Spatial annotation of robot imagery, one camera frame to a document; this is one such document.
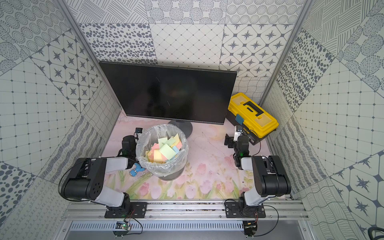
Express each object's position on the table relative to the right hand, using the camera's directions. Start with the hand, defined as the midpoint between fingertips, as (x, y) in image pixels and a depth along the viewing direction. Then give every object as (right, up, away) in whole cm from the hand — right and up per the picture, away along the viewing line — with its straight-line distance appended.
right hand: (234, 135), depth 95 cm
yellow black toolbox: (+12, +9, -6) cm, 16 cm away
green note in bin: (-44, -1, -15) cm, 46 cm away
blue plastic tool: (-60, -20, -11) cm, 64 cm away
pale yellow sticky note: (-35, 0, -19) cm, 39 cm away
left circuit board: (-60, -41, -25) cm, 77 cm away
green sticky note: (-39, -1, -15) cm, 42 cm away
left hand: (-57, 0, -1) cm, 57 cm away
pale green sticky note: (-39, -5, -22) cm, 45 cm away
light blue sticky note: (-35, -5, -20) cm, 41 cm away
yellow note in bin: (-44, -8, -21) cm, 50 cm away
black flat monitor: (-42, +29, +6) cm, 51 cm away
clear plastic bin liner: (-49, +1, -20) cm, 53 cm away
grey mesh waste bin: (-38, -22, -12) cm, 45 cm away
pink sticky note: (-46, -4, -16) cm, 49 cm away
